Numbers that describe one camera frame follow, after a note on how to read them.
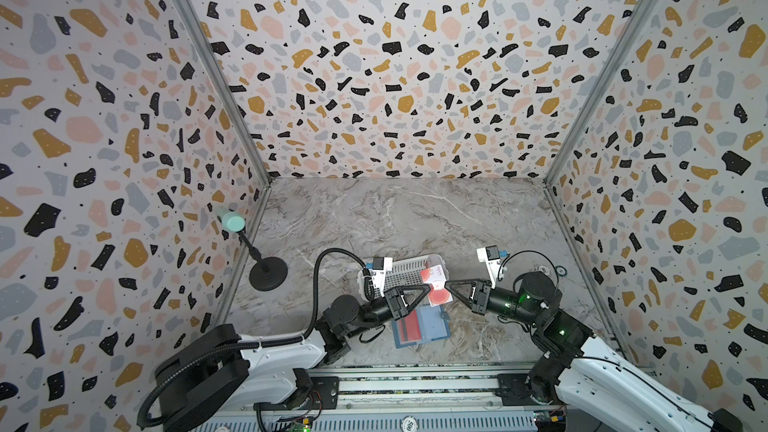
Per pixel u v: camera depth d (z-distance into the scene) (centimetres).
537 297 54
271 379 49
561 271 97
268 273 93
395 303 62
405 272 95
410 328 84
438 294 67
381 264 67
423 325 85
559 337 55
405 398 73
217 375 41
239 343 46
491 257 65
